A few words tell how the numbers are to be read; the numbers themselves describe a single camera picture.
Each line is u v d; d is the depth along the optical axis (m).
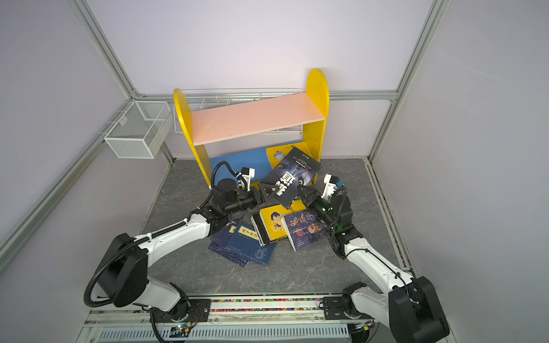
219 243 0.87
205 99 0.92
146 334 0.71
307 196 0.71
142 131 1.00
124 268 0.43
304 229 0.88
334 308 0.74
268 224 0.88
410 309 0.40
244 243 0.87
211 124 0.77
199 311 0.74
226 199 0.63
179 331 0.72
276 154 1.02
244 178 0.72
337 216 0.58
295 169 0.79
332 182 0.71
